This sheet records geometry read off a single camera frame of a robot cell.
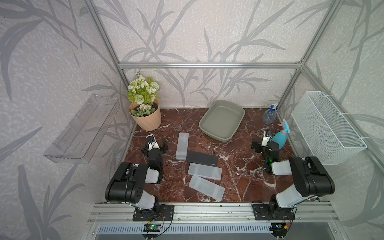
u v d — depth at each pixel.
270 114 1.06
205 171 0.87
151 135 0.78
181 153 0.95
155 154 0.69
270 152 0.72
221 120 1.10
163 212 0.74
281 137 0.91
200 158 0.94
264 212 0.73
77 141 0.64
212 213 0.75
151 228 0.71
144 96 0.89
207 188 0.82
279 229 0.71
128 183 0.46
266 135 0.82
